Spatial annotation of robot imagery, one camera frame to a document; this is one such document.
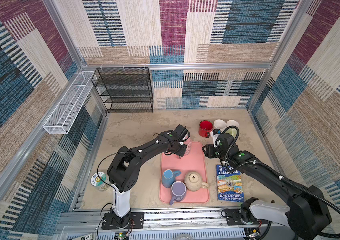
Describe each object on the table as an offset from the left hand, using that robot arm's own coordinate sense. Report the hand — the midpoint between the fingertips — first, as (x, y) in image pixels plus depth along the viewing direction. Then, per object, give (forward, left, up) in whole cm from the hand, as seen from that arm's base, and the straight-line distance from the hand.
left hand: (182, 149), depth 90 cm
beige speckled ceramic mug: (-19, -4, +1) cm, 20 cm away
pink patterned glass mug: (+2, -4, +4) cm, 5 cm away
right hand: (-4, -13, +5) cm, 14 cm away
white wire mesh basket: (+1, +58, +25) cm, 63 cm away
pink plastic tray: (-25, -6, -7) cm, 26 cm away
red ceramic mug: (+19, -17, -3) cm, 26 cm away
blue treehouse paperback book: (-20, -24, -5) cm, 32 cm away
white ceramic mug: (+18, -26, +1) cm, 31 cm away
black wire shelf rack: (+43, +39, +11) cm, 59 cm away
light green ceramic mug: (+11, -33, +2) cm, 35 cm away
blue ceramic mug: (-18, +8, +3) cm, 20 cm away
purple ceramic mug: (-23, +3, +1) cm, 23 cm away
